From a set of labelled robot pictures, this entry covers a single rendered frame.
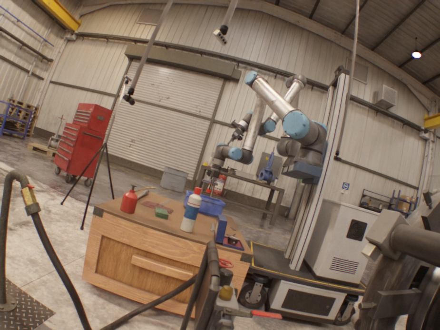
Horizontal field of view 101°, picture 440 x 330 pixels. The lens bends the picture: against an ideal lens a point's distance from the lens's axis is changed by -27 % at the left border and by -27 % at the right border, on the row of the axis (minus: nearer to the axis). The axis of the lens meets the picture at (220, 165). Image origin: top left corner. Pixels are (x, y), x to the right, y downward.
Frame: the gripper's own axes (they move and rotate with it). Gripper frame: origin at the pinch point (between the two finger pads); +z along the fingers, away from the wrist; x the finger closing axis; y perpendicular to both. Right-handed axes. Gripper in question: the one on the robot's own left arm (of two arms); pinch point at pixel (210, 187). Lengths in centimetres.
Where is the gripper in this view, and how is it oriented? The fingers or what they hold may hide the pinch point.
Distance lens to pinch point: 186.3
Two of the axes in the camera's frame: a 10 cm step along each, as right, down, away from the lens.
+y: -9.4, -2.9, -1.9
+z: -2.9, 9.6, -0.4
